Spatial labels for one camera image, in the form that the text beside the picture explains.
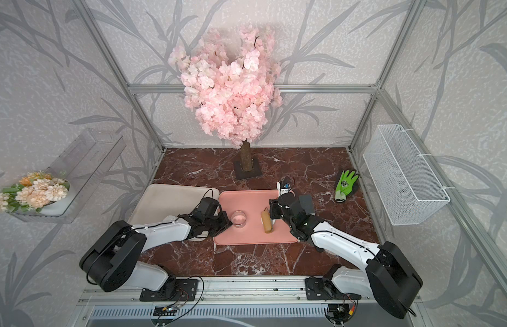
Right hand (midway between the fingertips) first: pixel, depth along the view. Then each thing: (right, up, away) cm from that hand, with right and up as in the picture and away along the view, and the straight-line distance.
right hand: (271, 199), depth 84 cm
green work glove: (+38, +4, +18) cm, 42 cm away
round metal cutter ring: (-15, -10, +7) cm, 19 cm away
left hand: (-17, -12, +5) cm, 21 cm away
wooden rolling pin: (-2, -10, +4) cm, 11 cm away
